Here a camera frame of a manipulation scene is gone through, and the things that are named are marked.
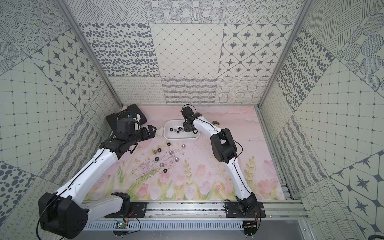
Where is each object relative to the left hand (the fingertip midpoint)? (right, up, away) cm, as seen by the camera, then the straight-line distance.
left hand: (148, 127), depth 81 cm
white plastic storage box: (+14, -7, +23) cm, 28 cm away
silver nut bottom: (+11, -4, +24) cm, 27 cm away
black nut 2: (+1, -21, +12) cm, 24 cm away
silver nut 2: (+5, -24, +9) cm, 26 cm away
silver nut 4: (+18, -14, +17) cm, 29 cm away
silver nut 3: (+10, -18, +15) cm, 25 cm away
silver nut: (0, -17, +14) cm, 22 cm away
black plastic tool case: (-36, +4, +27) cm, 45 cm away
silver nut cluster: (+14, -21, +12) cm, 28 cm away
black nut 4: (+15, -3, +24) cm, 29 cm away
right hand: (+23, -2, +24) cm, 33 cm away
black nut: (+2, -16, +15) cm, 22 cm away
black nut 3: (+8, -3, +25) cm, 27 cm away
